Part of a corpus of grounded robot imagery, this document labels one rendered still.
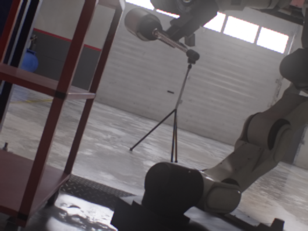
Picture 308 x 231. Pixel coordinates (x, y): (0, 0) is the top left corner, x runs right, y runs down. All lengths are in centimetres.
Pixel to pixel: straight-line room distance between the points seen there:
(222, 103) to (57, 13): 447
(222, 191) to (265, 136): 33
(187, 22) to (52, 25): 990
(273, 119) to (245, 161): 21
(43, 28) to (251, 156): 993
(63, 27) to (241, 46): 426
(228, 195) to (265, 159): 24
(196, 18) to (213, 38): 967
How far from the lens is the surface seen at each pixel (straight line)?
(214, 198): 168
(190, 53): 128
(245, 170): 184
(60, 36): 1140
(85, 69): 1123
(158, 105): 1118
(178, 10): 398
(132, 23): 157
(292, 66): 200
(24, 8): 233
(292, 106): 201
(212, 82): 1127
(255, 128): 193
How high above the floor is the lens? 56
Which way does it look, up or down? 2 degrees down
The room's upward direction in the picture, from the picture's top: 18 degrees clockwise
